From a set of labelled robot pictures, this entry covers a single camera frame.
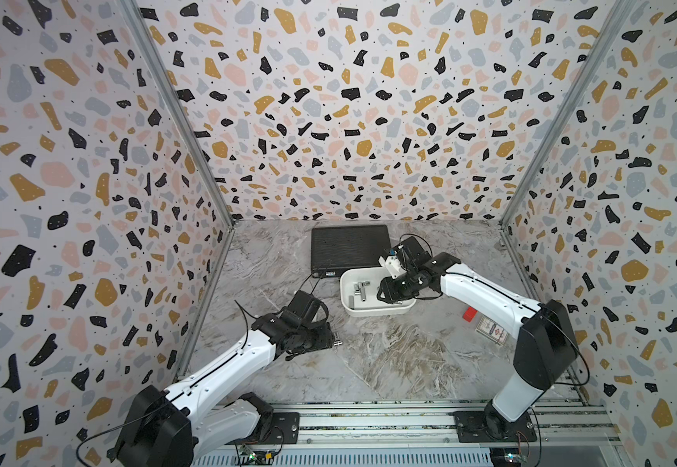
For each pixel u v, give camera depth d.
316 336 0.72
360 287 1.00
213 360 0.49
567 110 0.89
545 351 0.45
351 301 0.97
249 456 0.72
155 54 0.76
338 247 1.06
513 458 0.70
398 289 0.75
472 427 0.73
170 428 0.38
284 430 0.73
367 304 0.97
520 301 0.49
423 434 0.74
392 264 0.80
